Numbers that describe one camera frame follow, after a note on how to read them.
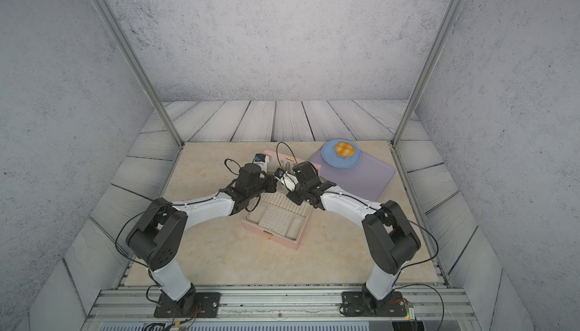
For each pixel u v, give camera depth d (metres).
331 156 1.15
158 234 0.48
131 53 0.87
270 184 0.81
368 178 1.07
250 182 0.71
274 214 0.87
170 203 0.52
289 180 0.79
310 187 0.69
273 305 0.75
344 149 1.14
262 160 0.82
